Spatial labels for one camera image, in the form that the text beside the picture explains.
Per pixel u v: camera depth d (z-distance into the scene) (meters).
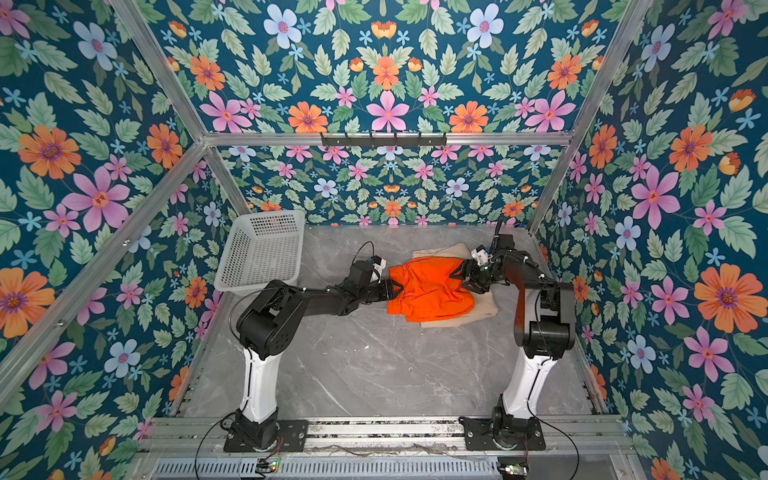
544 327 0.53
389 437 0.75
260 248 1.12
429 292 0.94
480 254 0.93
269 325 0.55
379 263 0.93
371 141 0.91
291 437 0.74
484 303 0.93
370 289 0.87
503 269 0.73
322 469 0.77
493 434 0.73
